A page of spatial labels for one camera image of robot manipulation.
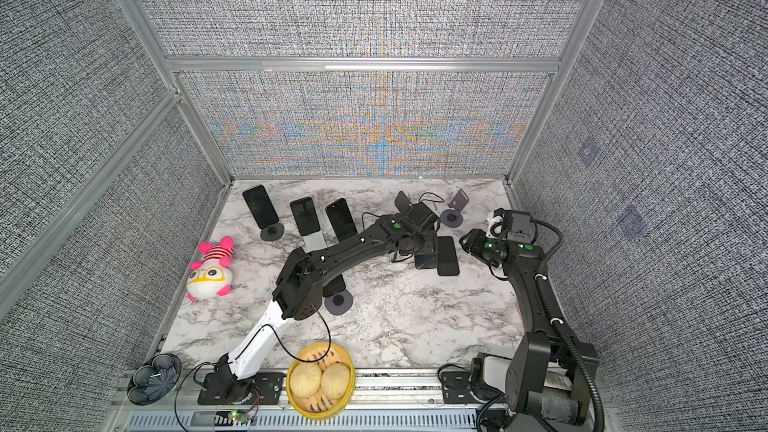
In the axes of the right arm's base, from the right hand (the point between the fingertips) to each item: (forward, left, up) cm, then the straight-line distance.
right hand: (469, 240), depth 85 cm
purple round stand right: (+17, 0, -11) cm, 20 cm away
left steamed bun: (-33, +43, -8) cm, 55 cm away
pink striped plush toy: (-8, +73, -6) cm, 74 cm away
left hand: (+2, +10, -6) cm, 12 cm away
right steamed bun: (-34, +36, -7) cm, 49 cm away
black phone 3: (-3, +12, -6) cm, 14 cm away
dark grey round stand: (+12, +63, -12) cm, 65 cm away
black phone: (+22, +54, -16) cm, 61 cm away
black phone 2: (0, +4, -13) cm, 14 cm away
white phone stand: (+8, +48, -12) cm, 50 cm away
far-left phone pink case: (+14, +64, -1) cm, 66 cm away
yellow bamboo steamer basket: (-35, +39, -10) cm, 54 cm away
